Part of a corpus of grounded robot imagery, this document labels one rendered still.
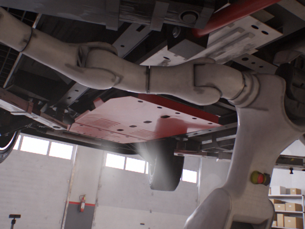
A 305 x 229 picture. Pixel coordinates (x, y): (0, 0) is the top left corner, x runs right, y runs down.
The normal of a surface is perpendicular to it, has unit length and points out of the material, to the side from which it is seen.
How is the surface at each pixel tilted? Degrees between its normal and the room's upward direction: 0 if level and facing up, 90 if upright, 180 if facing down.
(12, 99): 90
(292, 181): 90
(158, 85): 135
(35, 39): 102
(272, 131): 127
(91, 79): 167
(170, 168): 122
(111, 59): 85
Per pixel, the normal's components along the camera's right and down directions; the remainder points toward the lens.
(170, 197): 0.53, -0.22
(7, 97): 0.94, -0.01
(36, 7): -0.11, 0.94
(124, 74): 0.61, 0.05
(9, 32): 0.58, 0.39
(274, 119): -0.54, 0.41
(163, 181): -0.03, 0.63
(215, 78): -0.11, -0.11
